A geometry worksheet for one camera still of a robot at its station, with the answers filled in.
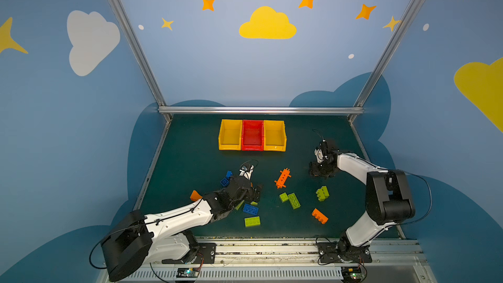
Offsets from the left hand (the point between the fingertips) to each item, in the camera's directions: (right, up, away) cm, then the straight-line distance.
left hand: (256, 183), depth 82 cm
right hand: (+31, +3, +14) cm, 34 cm away
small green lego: (+13, -8, +6) cm, 17 cm away
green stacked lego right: (+31, -6, +6) cm, 32 cm away
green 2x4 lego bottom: (-2, -16, -1) cm, 16 cm away
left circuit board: (-25, -30, -11) cm, 41 cm away
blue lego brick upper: (-13, +1, +11) cm, 17 cm away
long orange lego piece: (+13, -1, +12) cm, 18 cm away
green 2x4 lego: (+17, -9, +4) cm, 20 cm away
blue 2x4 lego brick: (-2, -13, +4) cm, 14 cm away
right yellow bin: (+11, +20, +31) cm, 39 cm away
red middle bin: (-2, +21, +29) cm, 35 cm away
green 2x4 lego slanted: (-7, -10, +3) cm, 13 cm away
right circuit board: (+36, -31, -11) cm, 49 cm away
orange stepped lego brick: (+27, -14, 0) cm, 30 cm away
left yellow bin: (-14, +21, +29) cm, 38 cm away
